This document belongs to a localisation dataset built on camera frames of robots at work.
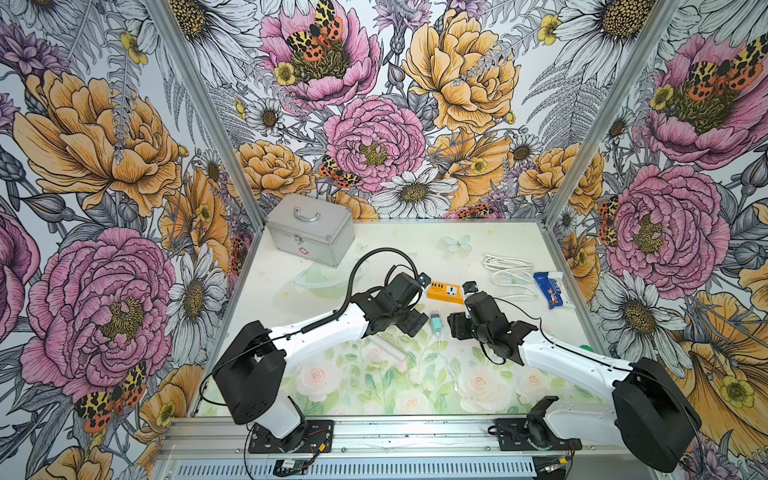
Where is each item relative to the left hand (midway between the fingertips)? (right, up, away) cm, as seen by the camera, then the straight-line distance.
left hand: (405, 314), depth 85 cm
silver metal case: (-30, +25, +16) cm, 42 cm away
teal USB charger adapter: (+10, -4, +7) cm, 13 cm away
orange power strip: (+14, +4, +14) cm, 20 cm away
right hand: (+16, -4, +3) cm, 16 cm away
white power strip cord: (+38, +8, +21) cm, 44 cm away
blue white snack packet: (+49, +5, +14) cm, 51 cm away
